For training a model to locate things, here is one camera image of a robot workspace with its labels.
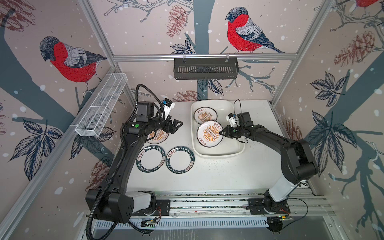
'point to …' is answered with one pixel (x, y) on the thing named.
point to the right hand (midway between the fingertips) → (220, 133)
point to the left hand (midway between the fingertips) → (175, 119)
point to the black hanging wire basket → (205, 68)
